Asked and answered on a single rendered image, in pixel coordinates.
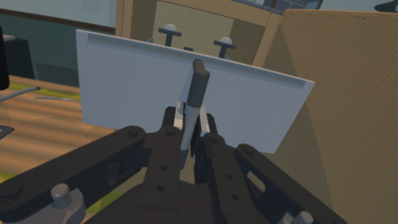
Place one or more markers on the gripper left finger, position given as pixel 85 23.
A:
pixel 93 161

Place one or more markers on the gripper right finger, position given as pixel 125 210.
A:
pixel 273 186

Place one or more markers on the thin grey hand tool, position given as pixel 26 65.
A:
pixel 56 98

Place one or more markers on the light grey tray front panel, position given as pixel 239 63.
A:
pixel 130 84

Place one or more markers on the dark spigot with silver tip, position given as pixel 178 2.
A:
pixel 169 36
pixel 223 49

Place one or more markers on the wooden tool cabinet body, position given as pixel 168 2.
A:
pixel 199 28

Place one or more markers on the dark flat plate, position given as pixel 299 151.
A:
pixel 4 131

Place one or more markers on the grey metal rod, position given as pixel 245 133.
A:
pixel 18 93

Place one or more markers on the dark background cupboard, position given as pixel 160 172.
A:
pixel 20 57

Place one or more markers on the black rounded object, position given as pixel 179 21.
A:
pixel 3 59

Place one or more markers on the small dark block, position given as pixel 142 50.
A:
pixel 188 49

